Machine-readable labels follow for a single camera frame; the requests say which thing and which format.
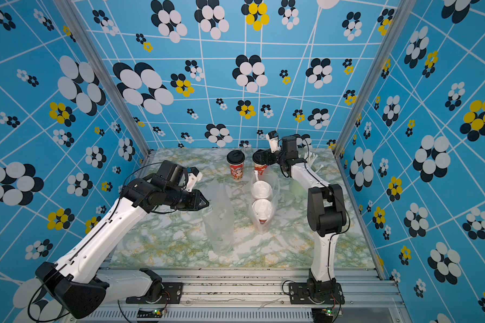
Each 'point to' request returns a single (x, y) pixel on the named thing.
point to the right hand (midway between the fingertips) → (266, 150)
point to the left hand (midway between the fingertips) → (210, 201)
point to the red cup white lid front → (262, 190)
